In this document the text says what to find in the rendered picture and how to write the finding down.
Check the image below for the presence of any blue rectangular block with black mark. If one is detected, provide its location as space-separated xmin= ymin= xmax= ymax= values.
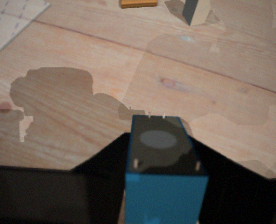
xmin=125 ymin=113 xmax=209 ymax=224

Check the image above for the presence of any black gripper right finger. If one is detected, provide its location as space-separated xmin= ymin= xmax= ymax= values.
xmin=189 ymin=136 xmax=276 ymax=224

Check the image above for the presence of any cream block with dark side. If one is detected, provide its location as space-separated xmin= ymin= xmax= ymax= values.
xmin=182 ymin=0 xmax=214 ymax=26

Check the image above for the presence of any orange flat bar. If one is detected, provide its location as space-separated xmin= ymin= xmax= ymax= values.
xmin=121 ymin=0 xmax=158 ymax=8

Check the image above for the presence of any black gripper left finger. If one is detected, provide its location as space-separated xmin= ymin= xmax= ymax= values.
xmin=0 ymin=132 xmax=130 ymax=224

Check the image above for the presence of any white patterned sheet of paper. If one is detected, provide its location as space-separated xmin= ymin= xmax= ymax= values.
xmin=0 ymin=0 xmax=51 ymax=52

